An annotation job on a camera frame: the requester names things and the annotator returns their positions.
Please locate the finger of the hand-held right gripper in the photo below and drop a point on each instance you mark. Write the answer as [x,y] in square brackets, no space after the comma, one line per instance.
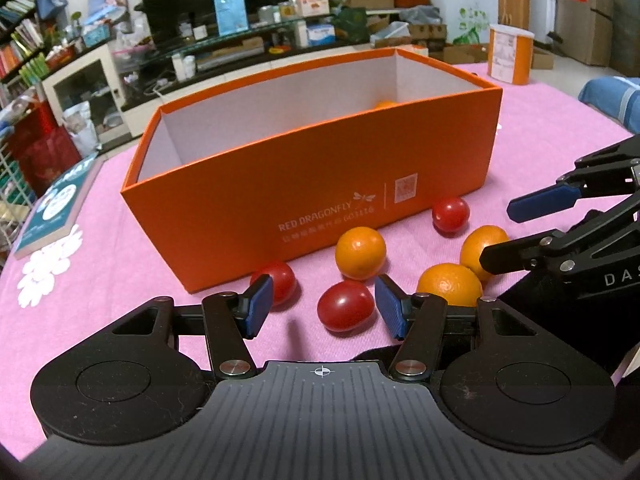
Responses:
[542,203]
[515,256]

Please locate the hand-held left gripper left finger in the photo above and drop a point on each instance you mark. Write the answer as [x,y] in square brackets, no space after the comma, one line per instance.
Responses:
[260,305]

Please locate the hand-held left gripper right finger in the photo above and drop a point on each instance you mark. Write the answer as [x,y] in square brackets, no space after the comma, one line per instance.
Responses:
[390,305]

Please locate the red cherry tomato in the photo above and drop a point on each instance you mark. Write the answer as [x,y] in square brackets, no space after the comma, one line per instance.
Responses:
[346,306]
[282,280]
[451,214]

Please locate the orange cardboard box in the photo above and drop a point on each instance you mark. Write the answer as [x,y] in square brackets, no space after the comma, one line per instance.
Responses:
[300,185]

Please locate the black cloth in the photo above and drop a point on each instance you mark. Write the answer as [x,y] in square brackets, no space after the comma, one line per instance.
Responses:
[540,320]

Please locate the blue cushion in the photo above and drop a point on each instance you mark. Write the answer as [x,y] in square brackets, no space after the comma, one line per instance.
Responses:
[610,100]

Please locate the orange and white canister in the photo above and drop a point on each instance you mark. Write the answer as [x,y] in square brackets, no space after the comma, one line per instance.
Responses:
[510,55]

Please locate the pink daisy print tablecloth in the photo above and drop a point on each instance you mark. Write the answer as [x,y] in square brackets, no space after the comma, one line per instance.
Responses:
[100,270]

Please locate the white chest freezer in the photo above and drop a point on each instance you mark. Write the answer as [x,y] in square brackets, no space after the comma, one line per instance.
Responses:
[450,0]

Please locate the teal paperback book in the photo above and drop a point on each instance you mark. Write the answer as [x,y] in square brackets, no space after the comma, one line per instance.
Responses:
[55,205]

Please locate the white plastic bag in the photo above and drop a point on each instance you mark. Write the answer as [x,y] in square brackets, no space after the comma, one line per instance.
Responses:
[82,130]

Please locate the dark green bag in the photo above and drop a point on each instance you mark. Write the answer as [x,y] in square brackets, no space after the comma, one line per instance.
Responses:
[351,25]

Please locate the red gift bag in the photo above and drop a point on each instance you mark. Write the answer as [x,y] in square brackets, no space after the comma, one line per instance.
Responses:
[45,150]

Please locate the blue and white tissue box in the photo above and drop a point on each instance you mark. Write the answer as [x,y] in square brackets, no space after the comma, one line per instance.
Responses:
[321,35]

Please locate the white glass-door cabinet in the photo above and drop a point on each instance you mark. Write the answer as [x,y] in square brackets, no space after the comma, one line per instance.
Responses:
[85,90]

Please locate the light blue flat package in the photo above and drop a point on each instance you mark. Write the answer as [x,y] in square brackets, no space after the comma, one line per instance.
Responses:
[231,12]

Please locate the small orange and white carton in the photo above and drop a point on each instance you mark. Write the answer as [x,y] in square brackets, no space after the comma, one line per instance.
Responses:
[312,0]

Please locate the bookshelf with books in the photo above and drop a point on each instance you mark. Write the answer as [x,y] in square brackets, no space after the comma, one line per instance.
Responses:
[20,20]

